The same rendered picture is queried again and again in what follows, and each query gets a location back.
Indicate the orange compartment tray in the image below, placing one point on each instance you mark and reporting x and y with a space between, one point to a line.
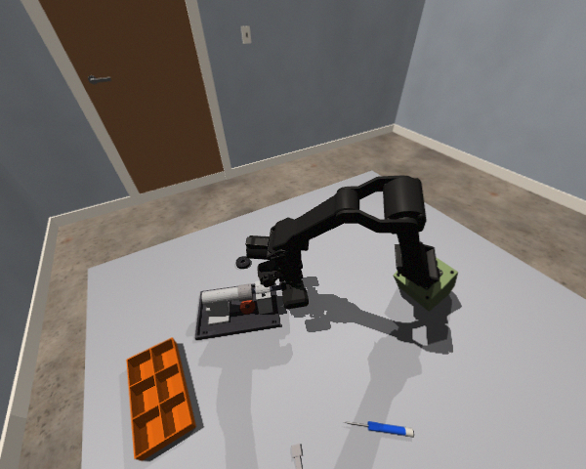
156 424

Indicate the red-brown ring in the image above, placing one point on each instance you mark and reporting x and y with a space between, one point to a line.
247 310

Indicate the black ring spacer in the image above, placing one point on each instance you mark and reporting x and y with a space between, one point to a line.
241 265

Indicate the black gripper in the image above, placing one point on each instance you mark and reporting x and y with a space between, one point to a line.
293 292

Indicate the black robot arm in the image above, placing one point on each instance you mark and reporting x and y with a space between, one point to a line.
404 213

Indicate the blue screwdriver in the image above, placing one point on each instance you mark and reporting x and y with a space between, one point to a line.
378 427

